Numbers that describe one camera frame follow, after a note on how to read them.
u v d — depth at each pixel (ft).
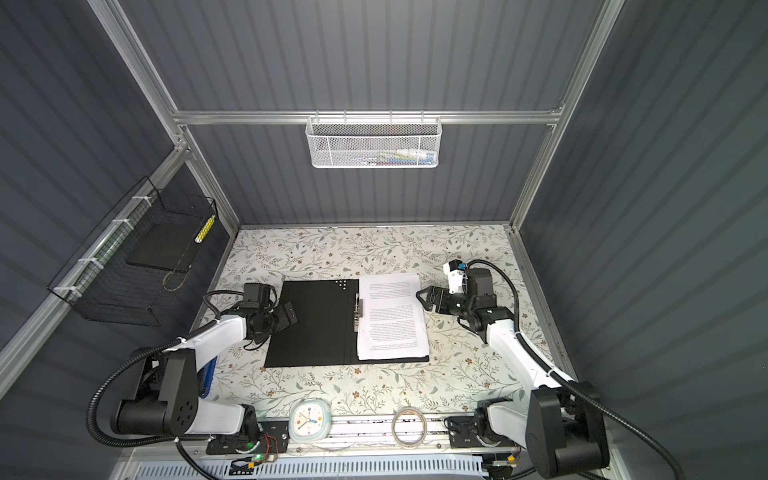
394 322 3.07
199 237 2.62
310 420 2.42
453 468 2.31
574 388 1.34
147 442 1.45
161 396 1.42
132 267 2.40
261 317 2.31
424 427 2.43
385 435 2.47
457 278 2.52
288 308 2.84
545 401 1.40
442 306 2.42
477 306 2.15
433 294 2.43
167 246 2.54
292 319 2.78
